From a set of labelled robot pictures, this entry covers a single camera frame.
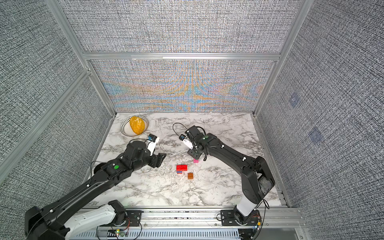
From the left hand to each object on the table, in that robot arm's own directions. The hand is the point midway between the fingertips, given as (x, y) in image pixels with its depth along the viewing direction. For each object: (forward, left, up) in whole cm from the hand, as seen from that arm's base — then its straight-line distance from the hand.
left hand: (162, 151), depth 76 cm
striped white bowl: (+29, +30, -17) cm, 45 cm away
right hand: (+7, -17, -6) cm, 20 cm away
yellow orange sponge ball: (+29, +21, -12) cm, 38 cm away
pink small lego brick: (+3, -18, -19) cm, 26 cm away
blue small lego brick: (-3, -7, -20) cm, 22 cm away
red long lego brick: (-3, -9, -15) cm, 17 cm away
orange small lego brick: (-7, -14, -18) cm, 24 cm away
